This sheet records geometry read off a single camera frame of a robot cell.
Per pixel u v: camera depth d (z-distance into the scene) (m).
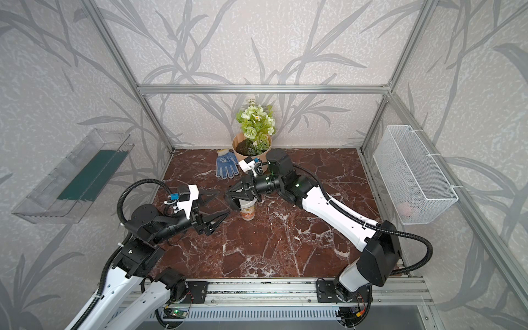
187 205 0.51
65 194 0.64
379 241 0.43
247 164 0.65
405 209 0.73
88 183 0.60
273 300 0.73
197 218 0.54
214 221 0.55
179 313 0.71
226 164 1.13
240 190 0.63
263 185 0.59
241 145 1.05
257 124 0.92
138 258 0.48
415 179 0.63
